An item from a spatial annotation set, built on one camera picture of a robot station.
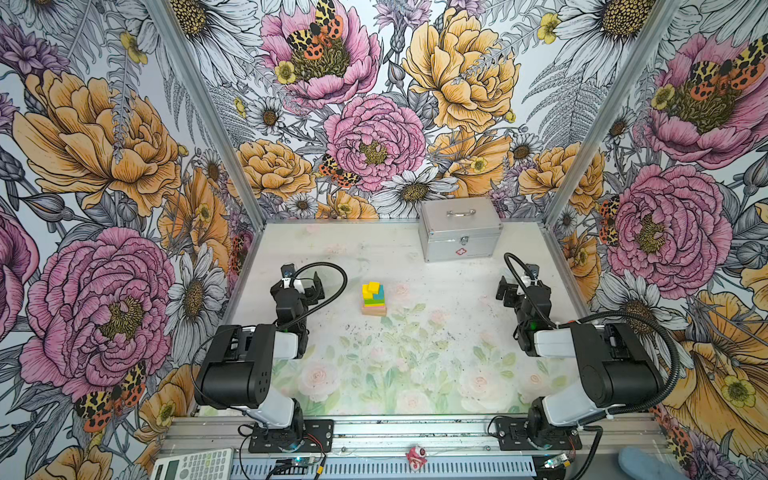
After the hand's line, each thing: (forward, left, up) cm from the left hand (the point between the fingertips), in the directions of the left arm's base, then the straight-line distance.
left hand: (302, 282), depth 93 cm
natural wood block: (-6, -22, -8) cm, 24 cm away
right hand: (-2, -66, -1) cm, 66 cm away
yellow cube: (-6, -20, +3) cm, 21 cm away
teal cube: (-6, -24, +2) cm, 25 cm away
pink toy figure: (-45, -32, -3) cm, 55 cm away
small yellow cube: (-5, -22, +4) cm, 23 cm away
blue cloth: (-47, -85, -5) cm, 97 cm away
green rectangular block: (-8, -22, +1) cm, 23 cm away
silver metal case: (+17, -48, +5) cm, 52 cm away
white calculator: (-45, +13, -7) cm, 47 cm away
